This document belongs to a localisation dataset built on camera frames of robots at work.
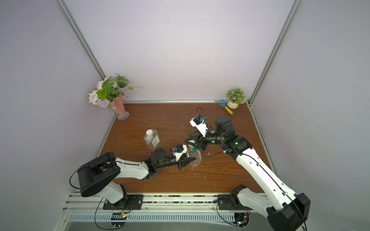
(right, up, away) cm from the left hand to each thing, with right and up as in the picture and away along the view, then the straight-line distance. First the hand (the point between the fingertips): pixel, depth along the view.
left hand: (195, 156), depth 73 cm
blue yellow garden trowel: (+25, +31, +47) cm, 62 cm away
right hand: (-3, +12, -8) cm, 15 cm away
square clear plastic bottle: (-27, +6, +15) cm, 31 cm away
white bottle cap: (-27, +11, +10) cm, 31 cm away
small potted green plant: (+33, +36, +33) cm, 59 cm away
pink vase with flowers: (-54, +35, +16) cm, 67 cm away
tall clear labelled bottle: (-1, +3, -4) cm, 5 cm away
